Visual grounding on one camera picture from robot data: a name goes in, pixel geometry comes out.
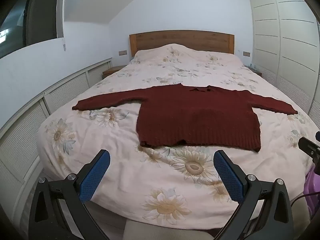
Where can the white panelled wardrobe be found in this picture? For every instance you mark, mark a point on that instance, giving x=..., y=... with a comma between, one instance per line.
x=287, y=42

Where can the low white louvered cabinet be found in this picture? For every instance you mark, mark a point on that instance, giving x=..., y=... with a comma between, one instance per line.
x=22, y=135

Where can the dark window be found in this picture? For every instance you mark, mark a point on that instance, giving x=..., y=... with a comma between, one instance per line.
x=15, y=17

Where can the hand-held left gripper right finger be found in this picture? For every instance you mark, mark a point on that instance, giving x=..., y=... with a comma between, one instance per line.
x=228, y=177

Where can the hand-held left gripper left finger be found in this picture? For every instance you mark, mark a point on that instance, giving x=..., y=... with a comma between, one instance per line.
x=95, y=177

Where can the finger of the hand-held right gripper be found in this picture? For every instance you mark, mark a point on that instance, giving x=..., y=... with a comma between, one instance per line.
x=316, y=170
x=308, y=146

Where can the bed with floral duvet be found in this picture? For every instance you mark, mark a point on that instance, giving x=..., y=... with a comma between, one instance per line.
x=140, y=175

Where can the wooden headboard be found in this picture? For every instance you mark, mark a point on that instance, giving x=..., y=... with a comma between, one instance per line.
x=180, y=38

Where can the dark red knit sweater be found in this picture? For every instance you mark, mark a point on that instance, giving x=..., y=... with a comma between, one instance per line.
x=195, y=115

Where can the wooden nightstand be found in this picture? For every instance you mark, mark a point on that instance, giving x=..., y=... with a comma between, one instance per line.
x=257, y=73
x=112, y=70

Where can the purple stool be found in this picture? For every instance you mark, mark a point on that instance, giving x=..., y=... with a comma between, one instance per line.
x=312, y=187

